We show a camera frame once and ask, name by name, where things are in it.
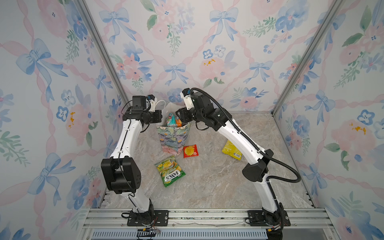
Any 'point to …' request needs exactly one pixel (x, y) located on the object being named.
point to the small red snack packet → (190, 151)
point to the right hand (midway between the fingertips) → (179, 110)
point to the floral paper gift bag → (173, 138)
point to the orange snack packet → (178, 123)
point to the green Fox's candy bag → (170, 171)
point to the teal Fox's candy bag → (171, 120)
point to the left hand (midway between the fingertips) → (161, 114)
